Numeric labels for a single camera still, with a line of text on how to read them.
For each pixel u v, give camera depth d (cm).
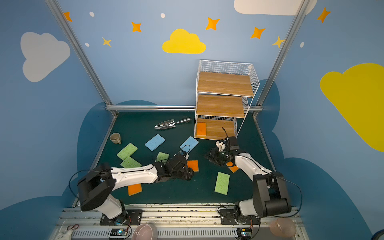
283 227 74
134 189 81
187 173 75
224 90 77
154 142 104
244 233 72
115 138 102
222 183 85
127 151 98
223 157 76
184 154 79
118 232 71
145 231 73
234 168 91
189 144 104
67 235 68
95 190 43
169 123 115
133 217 75
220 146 84
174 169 65
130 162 91
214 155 78
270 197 43
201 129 110
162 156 96
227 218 74
